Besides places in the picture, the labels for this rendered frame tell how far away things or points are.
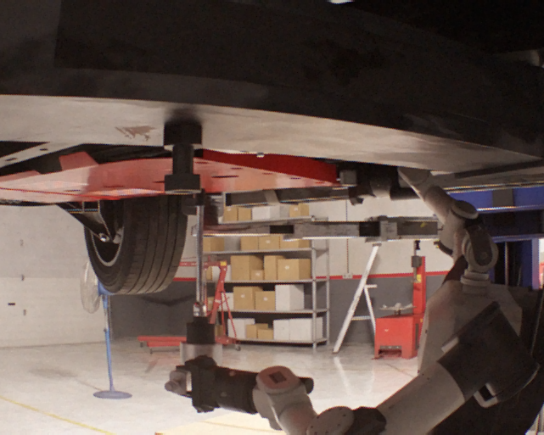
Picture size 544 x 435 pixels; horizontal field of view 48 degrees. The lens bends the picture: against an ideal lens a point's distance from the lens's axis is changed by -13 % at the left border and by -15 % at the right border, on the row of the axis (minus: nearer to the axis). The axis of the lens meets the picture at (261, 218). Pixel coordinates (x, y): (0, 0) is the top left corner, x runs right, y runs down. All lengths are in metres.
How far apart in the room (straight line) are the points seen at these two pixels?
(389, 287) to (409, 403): 10.39
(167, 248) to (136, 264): 0.15
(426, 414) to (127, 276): 2.03
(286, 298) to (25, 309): 4.56
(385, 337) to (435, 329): 8.60
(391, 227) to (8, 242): 9.31
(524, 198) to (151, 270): 1.58
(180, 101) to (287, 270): 11.36
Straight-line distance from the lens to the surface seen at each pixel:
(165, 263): 2.85
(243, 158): 1.59
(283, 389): 1.17
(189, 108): 0.38
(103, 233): 3.03
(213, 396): 1.33
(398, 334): 9.68
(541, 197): 2.77
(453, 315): 1.14
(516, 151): 0.57
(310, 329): 11.54
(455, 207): 1.67
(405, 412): 0.99
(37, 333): 11.76
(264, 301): 11.97
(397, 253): 11.29
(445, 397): 1.00
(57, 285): 12.04
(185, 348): 1.49
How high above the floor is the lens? 1.37
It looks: 4 degrees up
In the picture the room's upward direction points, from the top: 1 degrees counter-clockwise
